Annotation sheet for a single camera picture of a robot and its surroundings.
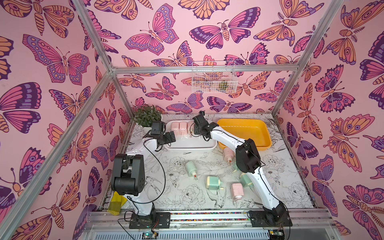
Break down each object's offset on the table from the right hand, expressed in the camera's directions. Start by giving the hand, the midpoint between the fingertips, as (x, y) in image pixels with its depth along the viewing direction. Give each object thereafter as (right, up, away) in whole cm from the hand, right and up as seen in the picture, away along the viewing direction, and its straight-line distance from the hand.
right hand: (195, 129), depth 102 cm
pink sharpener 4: (-2, -2, -2) cm, 3 cm away
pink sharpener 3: (-4, 0, +1) cm, 4 cm away
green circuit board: (-22, -50, -31) cm, 63 cm away
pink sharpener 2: (-8, +1, +1) cm, 8 cm away
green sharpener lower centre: (+10, -28, -24) cm, 38 cm away
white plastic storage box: (+1, -9, -9) cm, 13 cm away
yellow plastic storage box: (+45, 0, +9) cm, 46 cm away
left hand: (-17, -5, -5) cm, 18 cm away
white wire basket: (+14, +37, +3) cm, 39 cm away
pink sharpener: (-14, +1, +1) cm, 14 cm away
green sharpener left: (-2, -22, -19) cm, 29 cm away
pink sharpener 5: (+22, -32, -26) cm, 46 cm away
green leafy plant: (-31, +9, -9) cm, 33 cm away
